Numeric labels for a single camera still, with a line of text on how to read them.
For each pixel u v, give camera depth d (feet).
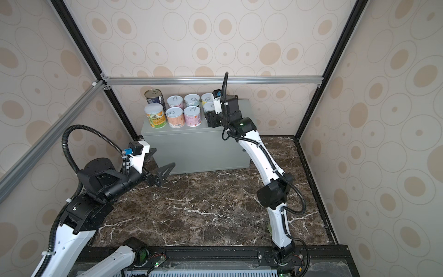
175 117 2.40
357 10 2.25
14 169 1.73
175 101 2.66
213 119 2.30
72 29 2.35
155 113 2.34
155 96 2.46
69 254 1.25
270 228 2.61
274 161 1.75
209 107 2.54
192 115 2.44
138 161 1.57
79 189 1.42
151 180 1.67
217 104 2.26
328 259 2.41
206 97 2.67
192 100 2.67
